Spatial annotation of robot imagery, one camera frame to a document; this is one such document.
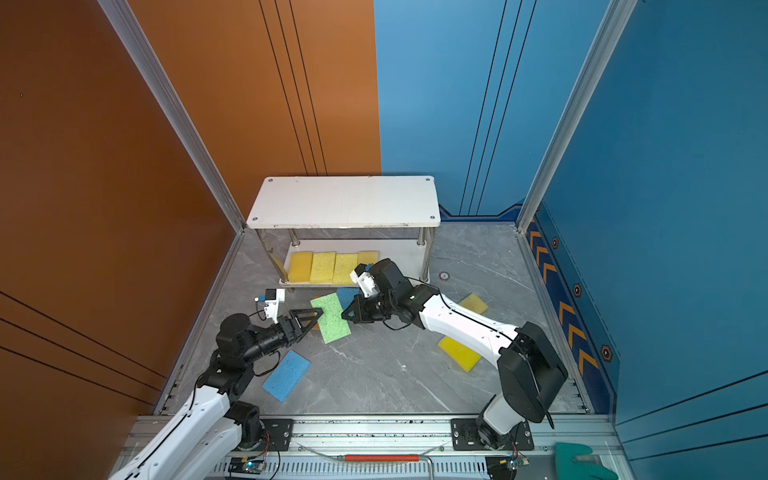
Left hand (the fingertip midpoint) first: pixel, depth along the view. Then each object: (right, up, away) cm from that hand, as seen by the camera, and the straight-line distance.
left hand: (320, 315), depth 74 cm
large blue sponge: (-11, -18, +7) cm, 22 cm away
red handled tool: (+15, -34, -2) cm, 37 cm away
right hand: (+5, -1, +1) cm, 5 cm away
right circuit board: (+46, -34, -4) cm, 57 cm away
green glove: (+58, -34, -6) cm, 67 cm away
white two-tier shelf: (-11, +25, +46) cm, 53 cm away
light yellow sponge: (-5, +10, +23) cm, 26 cm away
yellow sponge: (+39, -15, +13) cm, 44 cm away
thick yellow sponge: (-12, +11, +23) cm, 28 cm away
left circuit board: (-17, -35, -3) cm, 39 cm away
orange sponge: (-1, 0, -2) cm, 2 cm away
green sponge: (+3, -2, 0) cm, 4 cm away
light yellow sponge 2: (+2, +11, +24) cm, 27 cm away
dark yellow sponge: (+10, +14, +25) cm, 30 cm away
